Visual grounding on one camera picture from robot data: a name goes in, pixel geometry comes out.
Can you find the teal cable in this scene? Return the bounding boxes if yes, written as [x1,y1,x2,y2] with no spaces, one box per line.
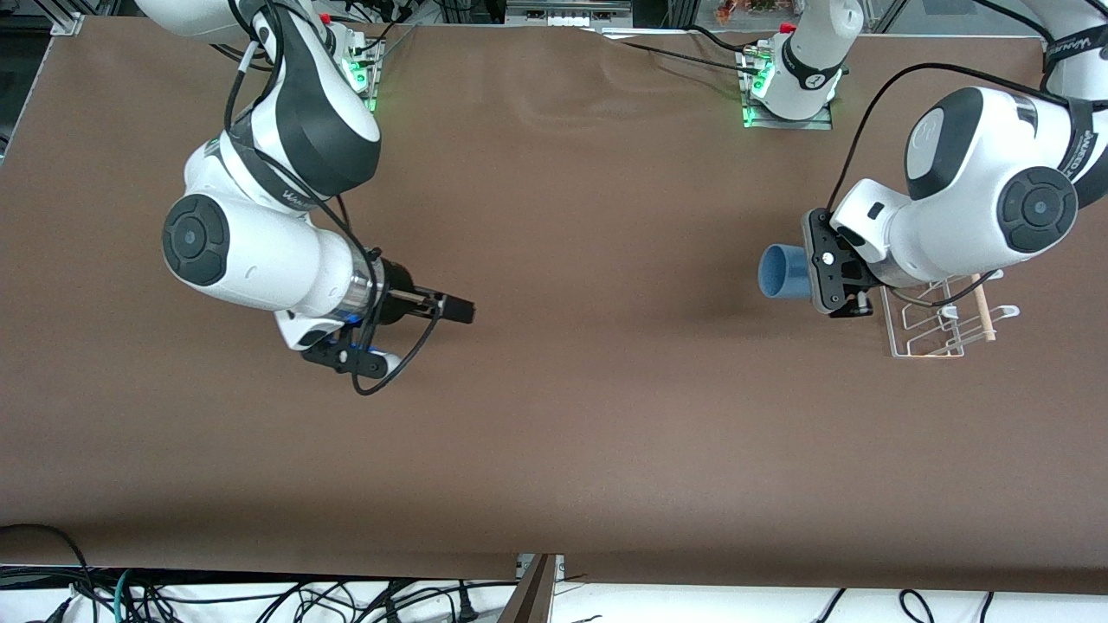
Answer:
[113,568,139,623]

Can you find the brown table cover sheet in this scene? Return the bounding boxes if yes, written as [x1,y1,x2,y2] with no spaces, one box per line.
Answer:
[0,17,1108,598]

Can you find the black cable to arm base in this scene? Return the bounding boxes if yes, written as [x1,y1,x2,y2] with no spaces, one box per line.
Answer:
[597,24,764,74]

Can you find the small metal bracket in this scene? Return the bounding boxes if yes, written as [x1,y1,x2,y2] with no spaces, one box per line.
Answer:
[516,554,566,582]

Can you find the blue plastic cup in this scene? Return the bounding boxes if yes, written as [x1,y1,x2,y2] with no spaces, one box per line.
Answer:
[759,244,812,302]

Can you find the tangled black cables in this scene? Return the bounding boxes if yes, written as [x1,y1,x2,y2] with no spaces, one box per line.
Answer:
[130,578,520,623]

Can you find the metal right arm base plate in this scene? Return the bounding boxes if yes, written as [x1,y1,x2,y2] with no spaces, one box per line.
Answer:
[342,35,382,115]

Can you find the grey box with ports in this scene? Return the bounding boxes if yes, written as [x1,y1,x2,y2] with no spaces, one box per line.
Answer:
[506,0,633,27]

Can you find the clear acrylic cup rack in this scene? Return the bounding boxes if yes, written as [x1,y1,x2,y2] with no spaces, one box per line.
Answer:
[879,270,1021,359]

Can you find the orange red clutter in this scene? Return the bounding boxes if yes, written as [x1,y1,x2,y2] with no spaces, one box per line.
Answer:
[715,0,780,23]

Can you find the brown wooden beam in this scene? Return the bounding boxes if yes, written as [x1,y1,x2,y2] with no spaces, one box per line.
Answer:
[498,554,557,623]

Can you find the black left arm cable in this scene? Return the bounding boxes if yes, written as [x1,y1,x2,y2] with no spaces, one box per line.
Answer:
[827,62,1074,308]

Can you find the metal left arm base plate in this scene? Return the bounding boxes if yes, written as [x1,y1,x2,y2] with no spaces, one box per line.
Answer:
[741,48,834,131]

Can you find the thick black looped cable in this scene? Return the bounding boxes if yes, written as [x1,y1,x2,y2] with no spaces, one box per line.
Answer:
[0,523,98,623]

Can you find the wooden dowel peg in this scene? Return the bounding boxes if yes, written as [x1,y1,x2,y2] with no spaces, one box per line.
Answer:
[971,274,997,342]

